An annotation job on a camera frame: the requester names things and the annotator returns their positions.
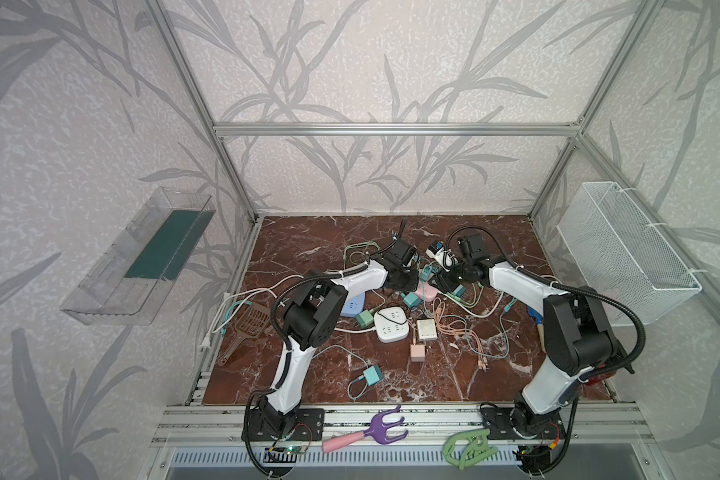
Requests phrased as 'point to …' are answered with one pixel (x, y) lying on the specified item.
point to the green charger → (365, 318)
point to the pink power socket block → (426, 292)
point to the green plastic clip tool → (467, 447)
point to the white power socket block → (392, 324)
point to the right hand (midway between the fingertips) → (438, 266)
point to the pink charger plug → (417, 353)
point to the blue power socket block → (354, 305)
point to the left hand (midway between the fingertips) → (419, 276)
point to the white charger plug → (426, 329)
